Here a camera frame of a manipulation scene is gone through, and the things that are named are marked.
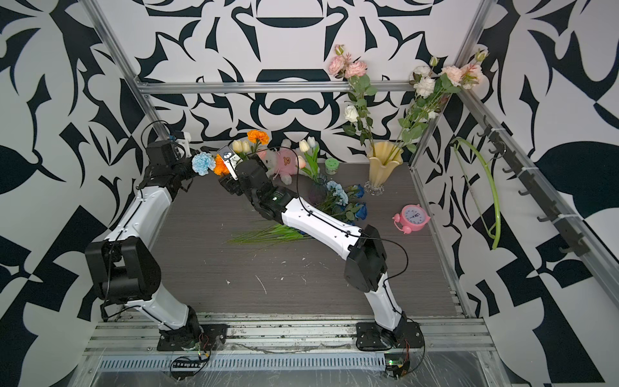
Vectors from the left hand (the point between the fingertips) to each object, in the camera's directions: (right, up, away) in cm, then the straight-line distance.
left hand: (213, 149), depth 84 cm
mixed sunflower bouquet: (+11, 0, 0) cm, 11 cm away
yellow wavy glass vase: (+64, -1, +17) cm, 66 cm away
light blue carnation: (+45, -16, +12) cm, 49 cm away
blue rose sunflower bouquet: (+53, -22, +10) cm, 59 cm away
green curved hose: (+84, -28, -17) cm, 91 cm away
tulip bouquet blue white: (+33, -4, +5) cm, 34 cm away
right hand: (+11, -4, -10) cm, 15 cm away
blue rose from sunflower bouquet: (+55, -15, +21) cm, 61 cm away
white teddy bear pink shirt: (+20, -1, +27) cm, 34 cm away
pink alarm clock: (+75, -26, +15) cm, 80 cm away
